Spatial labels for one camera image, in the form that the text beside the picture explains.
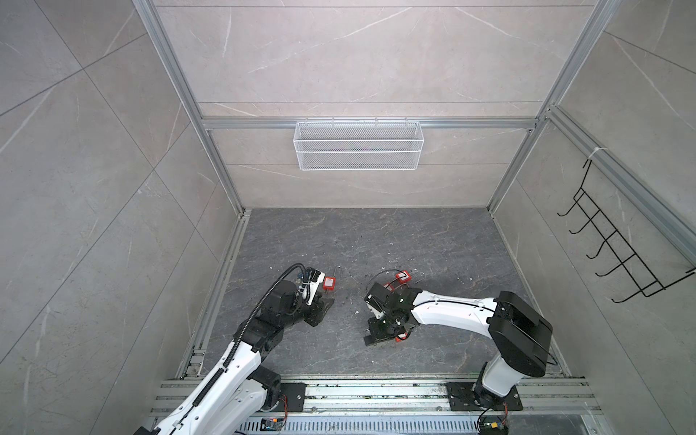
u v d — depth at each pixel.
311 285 0.66
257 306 0.53
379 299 0.67
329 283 0.95
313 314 0.68
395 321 0.62
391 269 1.01
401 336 0.83
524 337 0.46
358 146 1.01
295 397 0.73
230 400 0.56
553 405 0.74
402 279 0.95
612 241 0.69
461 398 0.73
